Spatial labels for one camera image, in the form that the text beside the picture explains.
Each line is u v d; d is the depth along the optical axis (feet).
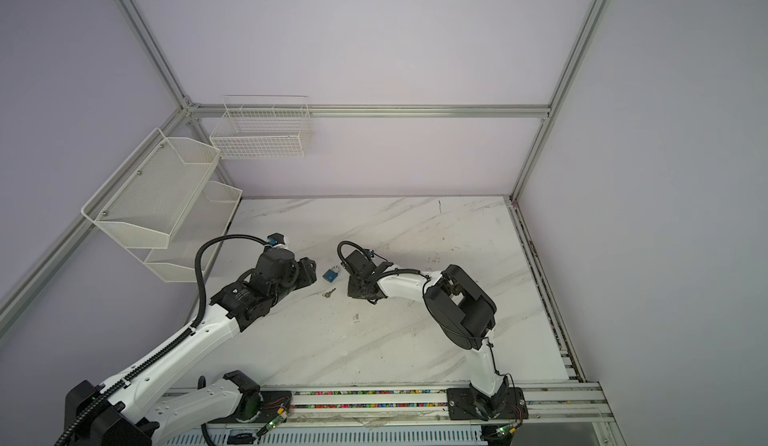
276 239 2.28
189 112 3.01
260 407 2.38
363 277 2.39
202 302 1.68
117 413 1.26
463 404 2.40
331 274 3.20
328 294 3.06
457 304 1.72
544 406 2.47
